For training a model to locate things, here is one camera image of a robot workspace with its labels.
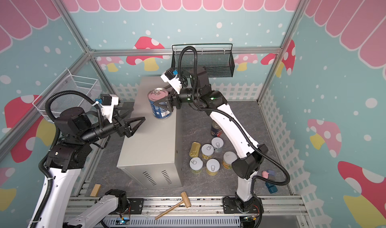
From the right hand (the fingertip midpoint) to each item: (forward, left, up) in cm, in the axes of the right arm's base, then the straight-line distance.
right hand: (159, 96), depth 61 cm
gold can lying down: (-4, -13, -40) cm, 42 cm away
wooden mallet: (-30, -9, -43) cm, 53 cm away
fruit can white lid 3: (-14, -14, -39) cm, 44 cm away
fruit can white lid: (-1, -27, -39) cm, 47 cm away
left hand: (-8, +8, -3) cm, 12 cm away
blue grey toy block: (-17, -56, -41) cm, 72 cm away
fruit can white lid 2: (-5, -21, -40) cm, 45 cm away
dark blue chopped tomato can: (+7, -27, -35) cm, 45 cm away
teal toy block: (-25, -55, -44) cm, 74 cm away
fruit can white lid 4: (-15, -24, -38) cm, 48 cm away
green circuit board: (-39, +21, -46) cm, 64 cm away
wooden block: (-25, +39, -43) cm, 64 cm away
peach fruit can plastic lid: (-10, -33, -37) cm, 50 cm away
